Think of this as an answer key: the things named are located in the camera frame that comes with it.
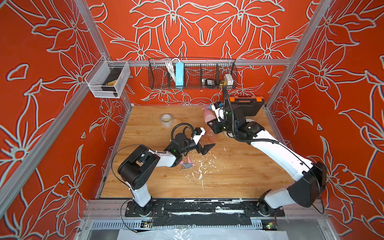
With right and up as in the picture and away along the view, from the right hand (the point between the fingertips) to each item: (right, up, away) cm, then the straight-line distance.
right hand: (206, 122), depth 76 cm
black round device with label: (+5, +26, +19) cm, 32 cm away
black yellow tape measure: (+12, +24, +18) cm, 33 cm away
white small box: (+16, +26, +16) cm, 34 cm away
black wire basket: (-3, +32, +20) cm, 38 cm away
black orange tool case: (+31, +11, +24) cm, 41 cm away
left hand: (+3, -9, +6) cm, 11 cm away
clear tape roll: (-26, +1, +34) cm, 43 cm away
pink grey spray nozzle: (-9, -26, +12) cm, 30 cm away
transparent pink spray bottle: (+1, -8, 0) cm, 8 cm away
